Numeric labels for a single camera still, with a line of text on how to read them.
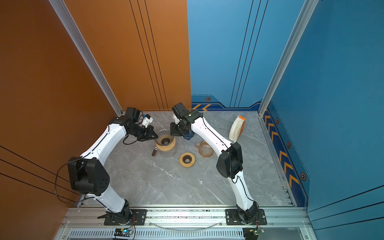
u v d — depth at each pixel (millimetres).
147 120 808
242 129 1050
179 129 725
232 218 725
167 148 862
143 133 738
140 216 738
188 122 610
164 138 889
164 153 956
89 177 458
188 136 1030
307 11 708
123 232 709
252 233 707
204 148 966
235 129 994
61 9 697
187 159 937
